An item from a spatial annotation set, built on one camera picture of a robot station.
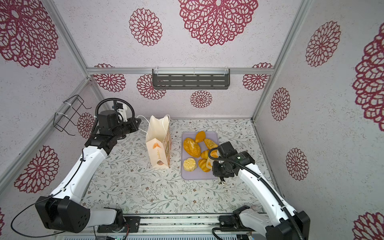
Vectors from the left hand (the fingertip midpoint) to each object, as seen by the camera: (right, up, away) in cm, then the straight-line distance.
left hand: (141, 122), depth 77 cm
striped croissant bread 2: (+36, -23, +8) cm, 44 cm away
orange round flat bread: (+32, -8, +30) cm, 45 cm away
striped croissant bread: (+33, -25, +14) cm, 44 cm away
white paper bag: (+10, -10, -2) cm, 14 cm away
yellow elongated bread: (+39, -13, +23) cm, 47 cm away
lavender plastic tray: (+30, -31, +14) cm, 45 cm away
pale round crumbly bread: (+25, -25, +12) cm, 37 cm away
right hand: (+38, -25, -1) cm, 45 cm away
